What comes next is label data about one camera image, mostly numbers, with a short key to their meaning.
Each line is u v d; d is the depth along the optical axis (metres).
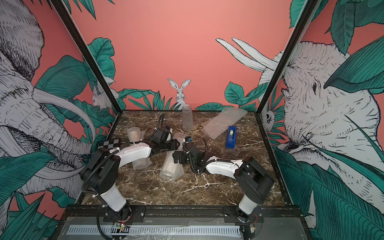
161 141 0.73
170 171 0.81
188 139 0.78
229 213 0.74
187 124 1.09
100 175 0.46
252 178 0.46
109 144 0.97
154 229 0.70
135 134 1.00
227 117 1.18
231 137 0.98
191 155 0.66
